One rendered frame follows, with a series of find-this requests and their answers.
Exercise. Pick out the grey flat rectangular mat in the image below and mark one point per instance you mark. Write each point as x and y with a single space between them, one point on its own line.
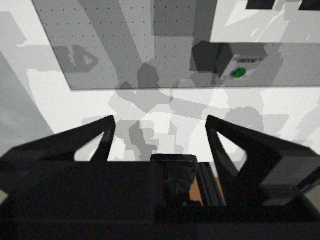
149 44

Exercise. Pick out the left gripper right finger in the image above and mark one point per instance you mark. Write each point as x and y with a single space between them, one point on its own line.
271 161

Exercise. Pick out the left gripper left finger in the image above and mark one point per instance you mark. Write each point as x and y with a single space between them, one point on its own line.
63 146

